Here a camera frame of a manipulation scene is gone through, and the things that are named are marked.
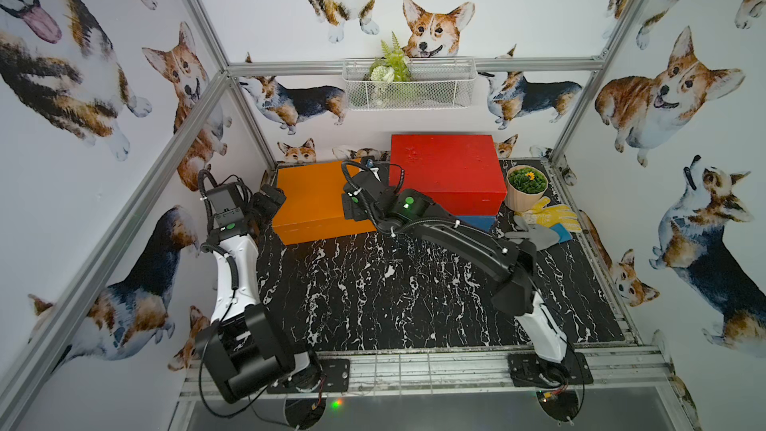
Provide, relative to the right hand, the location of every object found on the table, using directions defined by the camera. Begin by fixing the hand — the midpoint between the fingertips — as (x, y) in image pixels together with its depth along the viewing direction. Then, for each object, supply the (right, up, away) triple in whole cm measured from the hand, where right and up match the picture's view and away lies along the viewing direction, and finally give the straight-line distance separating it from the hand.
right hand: (355, 198), depth 76 cm
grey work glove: (+58, -13, +22) cm, 63 cm away
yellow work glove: (+64, -7, +27) cm, 69 cm away
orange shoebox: (-15, -4, +14) cm, 21 cm away
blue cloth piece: (+65, -13, +22) cm, 70 cm away
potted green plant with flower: (+53, +4, +23) cm, 58 cm away
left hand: (-22, +1, +6) cm, 23 cm away
